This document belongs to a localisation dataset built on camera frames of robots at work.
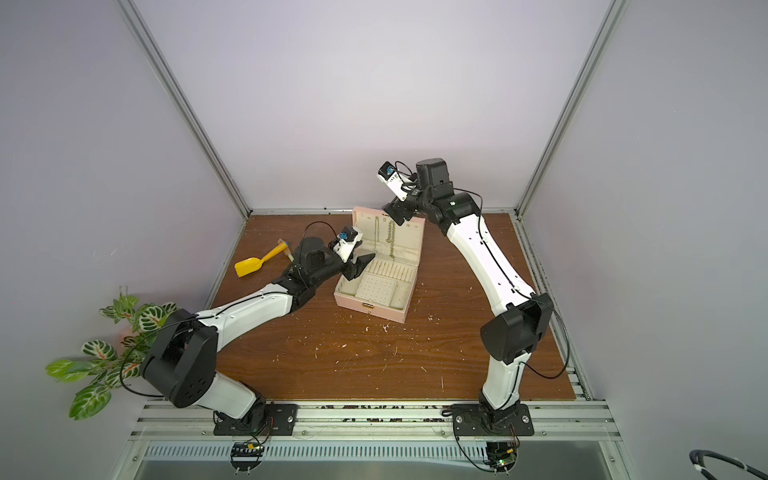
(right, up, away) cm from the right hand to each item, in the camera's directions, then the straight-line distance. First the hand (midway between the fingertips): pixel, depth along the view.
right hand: (404, 184), depth 78 cm
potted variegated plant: (-60, -40, -20) cm, 75 cm away
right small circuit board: (+23, -67, -8) cm, 71 cm away
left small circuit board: (-40, -69, -5) cm, 79 cm away
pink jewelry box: (-6, -30, +13) cm, 33 cm away
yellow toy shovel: (-55, -24, +26) cm, 65 cm away
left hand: (-10, -17, +5) cm, 21 cm away
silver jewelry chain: (-4, -14, +15) cm, 21 cm away
